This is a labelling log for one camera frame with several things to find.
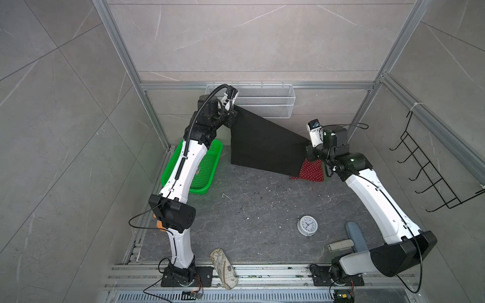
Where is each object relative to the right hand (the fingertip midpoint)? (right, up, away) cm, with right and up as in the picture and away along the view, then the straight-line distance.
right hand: (313, 142), depth 75 cm
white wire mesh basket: (-17, +25, +25) cm, 39 cm away
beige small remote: (+13, -43, +3) cm, 45 cm away
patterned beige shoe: (-36, -50, -3) cm, 62 cm away
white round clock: (0, -37, +8) cm, 38 cm away
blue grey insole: (+21, -40, +6) cm, 45 cm away
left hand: (-33, +16, -1) cm, 37 cm away
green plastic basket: (-51, -14, +31) cm, 61 cm away
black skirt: (-23, -1, -2) cm, 24 cm away
